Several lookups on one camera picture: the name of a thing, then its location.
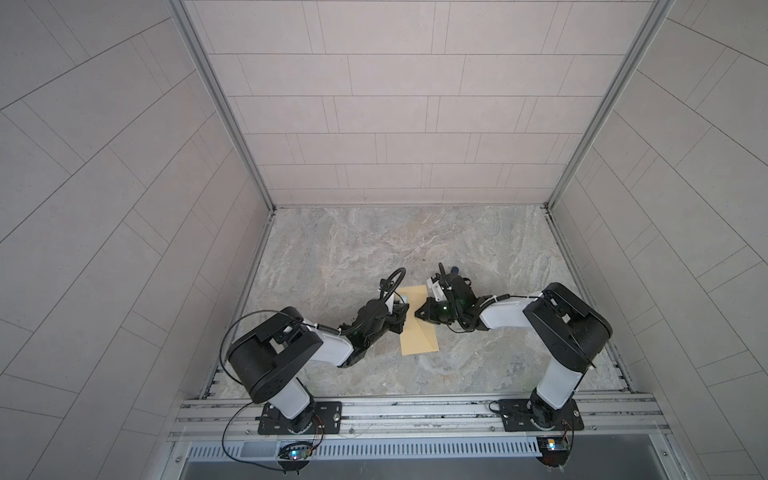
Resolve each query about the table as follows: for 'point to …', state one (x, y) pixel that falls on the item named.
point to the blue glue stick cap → (454, 270)
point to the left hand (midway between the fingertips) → (413, 303)
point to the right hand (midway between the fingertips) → (413, 316)
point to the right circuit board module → (555, 450)
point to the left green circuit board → (296, 451)
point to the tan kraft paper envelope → (418, 335)
